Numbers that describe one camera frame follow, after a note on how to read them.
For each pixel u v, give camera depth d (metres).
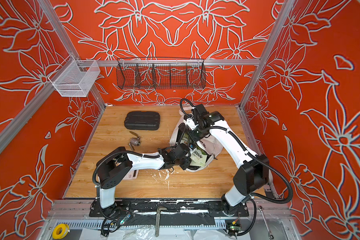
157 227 0.68
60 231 0.68
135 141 0.95
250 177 0.44
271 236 0.66
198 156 0.85
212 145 0.90
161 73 0.97
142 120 1.05
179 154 0.68
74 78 0.92
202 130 0.57
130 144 0.95
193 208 0.74
